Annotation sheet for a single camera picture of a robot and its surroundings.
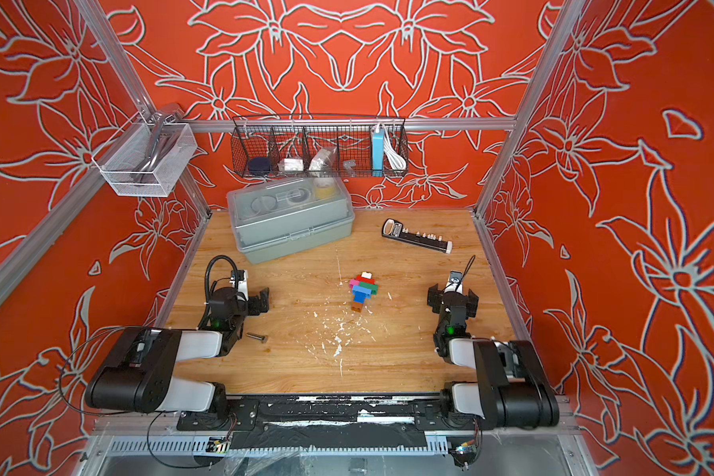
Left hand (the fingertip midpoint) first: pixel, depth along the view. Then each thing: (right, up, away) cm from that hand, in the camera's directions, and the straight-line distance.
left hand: (252, 287), depth 93 cm
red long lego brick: (+37, +2, +4) cm, 37 cm away
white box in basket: (+14, +38, -6) cm, 41 cm away
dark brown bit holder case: (+49, +19, +18) cm, 55 cm away
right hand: (+62, +1, -3) cm, 62 cm away
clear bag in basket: (+23, +39, -3) cm, 45 cm away
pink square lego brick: (+33, +1, +2) cm, 33 cm away
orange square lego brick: (+34, -6, -2) cm, 34 cm away
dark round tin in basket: (+1, +40, +4) cm, 41 cm away
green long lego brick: (+39, -1, +2) cm, 39 cm away
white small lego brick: (+37, +3, +4) cm, 37 cm away
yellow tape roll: (+22, +33, +8) cm, 41 cm away
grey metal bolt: (+4, -14, -8) cm, 16 cm away
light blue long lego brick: (+34, -1, +1) cm, 34 cm away
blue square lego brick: (+35, -3, 0) cm, 35 cm away
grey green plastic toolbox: (+10, +22, -2) cm, 25 cm away
